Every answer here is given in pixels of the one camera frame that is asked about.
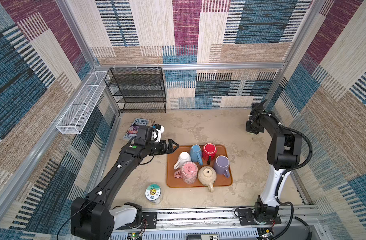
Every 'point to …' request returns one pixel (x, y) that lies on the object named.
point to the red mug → (209, 152)
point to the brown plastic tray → (172, 158)
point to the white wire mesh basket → (74, 118)
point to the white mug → (184, 156)
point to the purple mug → (221, 165)
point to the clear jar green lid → (153, 194)
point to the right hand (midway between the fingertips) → (253, 131)
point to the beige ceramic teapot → (207, 175)
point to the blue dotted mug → (196, 154)
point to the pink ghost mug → (188, 172)
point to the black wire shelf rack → (138, 89)
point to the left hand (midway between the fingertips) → (172, 145)
